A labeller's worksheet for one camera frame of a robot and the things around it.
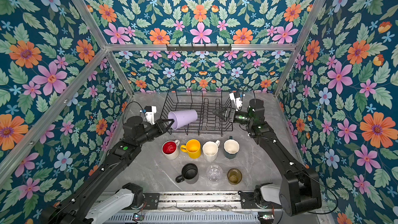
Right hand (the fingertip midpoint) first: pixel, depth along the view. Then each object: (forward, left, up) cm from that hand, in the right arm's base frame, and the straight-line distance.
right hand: (217, 112), depth 72 cm
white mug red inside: (-6, +27, -27) cm, 38 cm away
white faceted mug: (-7, +3, -26) cm, 27 cm away
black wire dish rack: (+29, +7, -25) cm, 39 cm away
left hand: (-3, +19, 0) cm, 19 cm away
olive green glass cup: (-20, -9, -29) cm, 37 cm away
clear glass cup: (-19, +1, -29) cm, 35 cm away
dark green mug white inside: (-6, -8, -24) cm, 26 cm away
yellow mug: (-5, +13, -27) cm, 30 cm away
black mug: (-19, +14, -30) cm, 38 cm away
